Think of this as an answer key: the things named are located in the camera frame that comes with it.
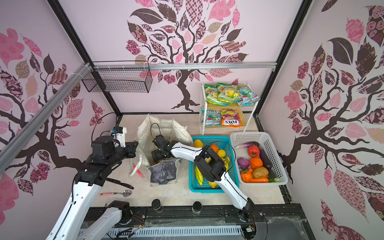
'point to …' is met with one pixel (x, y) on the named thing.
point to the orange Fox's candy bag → (230, 118)
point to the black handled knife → (118, 182)
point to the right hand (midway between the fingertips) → (160, 151)
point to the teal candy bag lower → (212, 118)
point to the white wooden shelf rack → (245, 112)
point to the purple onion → (243, 162)
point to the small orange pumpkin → (246, 176)
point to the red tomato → (253, 151)
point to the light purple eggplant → (247, 144)
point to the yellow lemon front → (213, 184)
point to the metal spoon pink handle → (126, 193)
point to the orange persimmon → (255, 162)
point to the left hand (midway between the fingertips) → (138, 145)
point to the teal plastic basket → (222, 146)
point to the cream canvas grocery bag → (166, 171)
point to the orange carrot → (260, 180)
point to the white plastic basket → (276, 175)
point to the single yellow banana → (199, 175)
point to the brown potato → (260, 172)
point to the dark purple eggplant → (265, 161)
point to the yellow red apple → (198, 143)
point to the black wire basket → (131, 77)
